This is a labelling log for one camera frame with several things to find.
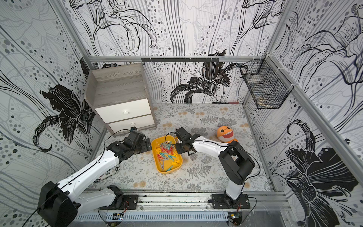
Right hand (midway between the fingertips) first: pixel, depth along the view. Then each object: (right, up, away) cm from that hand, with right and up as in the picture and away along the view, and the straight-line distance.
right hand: (181, 146), depth 91 cm
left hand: (-21, +1, -9) cm, 23 cm away
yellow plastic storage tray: (-9, -6, -3) cm, 12 cm away
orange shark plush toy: (+29, +8, -1) cm, 30 cm away
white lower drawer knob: (-34, +15, +4) cm, 37 cm away
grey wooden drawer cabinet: (-36, +31, -9) cm, 48 cm away
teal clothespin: (-6, -6, -3) cm, 9 cm away
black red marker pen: (+37, +32, +32) cm, 58 cm away
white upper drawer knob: (-33, +22, -8) cm, 41 cm away
